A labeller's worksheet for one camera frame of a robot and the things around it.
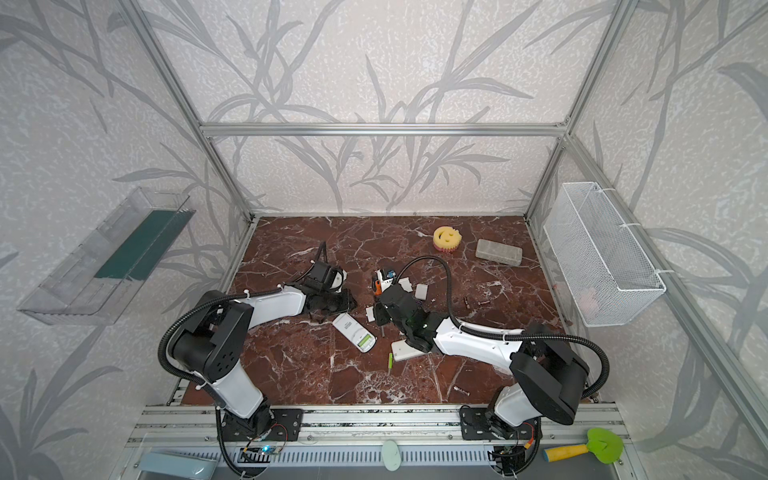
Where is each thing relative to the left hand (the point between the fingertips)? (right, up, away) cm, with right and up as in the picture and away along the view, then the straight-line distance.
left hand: (360, 295), depth 94 cm
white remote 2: (+14, -14, -10) cm, 22 cm away
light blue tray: (-38, -34, -26) cm, 58 cm away
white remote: (0, -10, -6) cm, 12 cm away
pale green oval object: (+11, -32, -26) cm, 43 cm away
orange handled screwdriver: (+7, +5, -14) cm, 16 cm away
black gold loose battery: (+34, -2, +2) cm, 35 cm away
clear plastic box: (+48, +13, +11) cm, 51 cm away
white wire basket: (+56, +11, -32) cm, 66 cm away
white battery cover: (+3, -5, -2) cm, 7 cm away
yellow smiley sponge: (+30, +19, +15) cm, 38 cm away
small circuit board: (-18, -32, -24) cm, 44 cm away
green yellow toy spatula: (+61, -31, -25) cm, 73 cm away
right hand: (+6, +4, -11) cm, 13 cm away
